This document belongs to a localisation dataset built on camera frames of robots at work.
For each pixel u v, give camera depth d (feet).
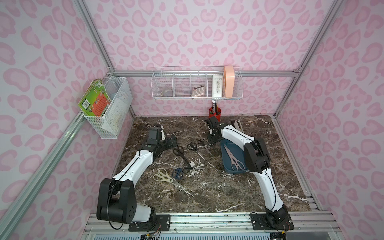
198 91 3.10
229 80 2.70
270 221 2.14
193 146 3.34
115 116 2.73
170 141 2.57
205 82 3.13
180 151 3.30
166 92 3.04
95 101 2.35
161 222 2.40
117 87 2.67
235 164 3.04
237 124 3.70
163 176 2.89
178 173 2.95
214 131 2.57
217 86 3.04
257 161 2.00
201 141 3.40
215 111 3.61
